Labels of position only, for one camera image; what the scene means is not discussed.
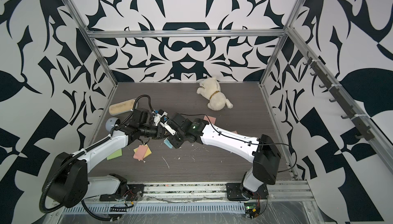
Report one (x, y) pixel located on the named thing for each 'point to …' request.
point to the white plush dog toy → (210, 88)
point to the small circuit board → (251, 210)
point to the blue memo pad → (167, 141)
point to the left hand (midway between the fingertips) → (173, 131)
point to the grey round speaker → (110, 123)
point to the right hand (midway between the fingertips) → (171, 135)
